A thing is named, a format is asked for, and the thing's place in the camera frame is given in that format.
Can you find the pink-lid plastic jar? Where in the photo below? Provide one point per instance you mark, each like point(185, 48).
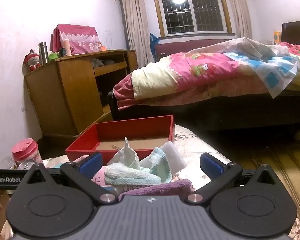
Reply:
point(25, 150)

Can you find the steel thermos flask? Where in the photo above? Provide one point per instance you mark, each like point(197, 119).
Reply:
point(43, 52)

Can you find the purple towel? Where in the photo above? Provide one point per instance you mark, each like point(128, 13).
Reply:
point(165, 186)

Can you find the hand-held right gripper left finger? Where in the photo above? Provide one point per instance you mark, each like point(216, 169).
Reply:
point(91, 164)

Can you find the pink cloth-covered appliance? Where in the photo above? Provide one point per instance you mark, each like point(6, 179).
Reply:
point(77, 37)

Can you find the green toy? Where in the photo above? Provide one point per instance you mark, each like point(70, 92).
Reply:
point(53, 55)

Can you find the grey cloth bundle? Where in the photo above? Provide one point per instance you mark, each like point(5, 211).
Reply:
point(102, 62)

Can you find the small orange toy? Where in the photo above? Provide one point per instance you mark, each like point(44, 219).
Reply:
point(103, 47)

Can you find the white sponge block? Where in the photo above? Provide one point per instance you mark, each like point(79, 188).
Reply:
point(173, 155)

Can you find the dark wooden headboard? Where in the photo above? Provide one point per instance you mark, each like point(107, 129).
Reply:
point(297, 32)

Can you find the beige curtain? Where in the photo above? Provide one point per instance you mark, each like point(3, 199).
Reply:
point(240, 10)
point(137, 25)

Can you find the bed with floral quilt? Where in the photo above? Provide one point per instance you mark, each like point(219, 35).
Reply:
point(190, 70)

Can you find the wooden desk cabinet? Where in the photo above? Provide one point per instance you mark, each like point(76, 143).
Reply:
point(65, 92)

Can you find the orange yellow box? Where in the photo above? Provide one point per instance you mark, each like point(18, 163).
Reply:
point(276, 37)

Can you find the blue patterned white sheet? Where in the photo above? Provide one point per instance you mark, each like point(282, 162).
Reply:
point(277, 72)

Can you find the maroon sofa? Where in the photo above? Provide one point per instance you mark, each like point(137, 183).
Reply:
point(175, 47)

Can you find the clear glass jar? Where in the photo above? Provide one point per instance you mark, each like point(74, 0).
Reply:
point(6, 163)

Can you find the pink bottle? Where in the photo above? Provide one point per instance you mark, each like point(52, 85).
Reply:
point(66, 47)

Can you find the barred window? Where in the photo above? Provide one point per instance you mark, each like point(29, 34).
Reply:
point(205, 5)

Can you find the light blue towel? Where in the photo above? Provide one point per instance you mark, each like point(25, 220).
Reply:
point(130, 175)

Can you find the red cardboard box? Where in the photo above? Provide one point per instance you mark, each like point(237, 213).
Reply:
point(130, 130)

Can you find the red santa plush doll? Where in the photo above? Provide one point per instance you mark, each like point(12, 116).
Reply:
point(33, 60)

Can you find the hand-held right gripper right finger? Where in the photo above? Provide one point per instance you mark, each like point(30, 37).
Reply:
point(211, 166)

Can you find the black bottle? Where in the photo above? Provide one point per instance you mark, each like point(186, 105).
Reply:
point(62, 52)

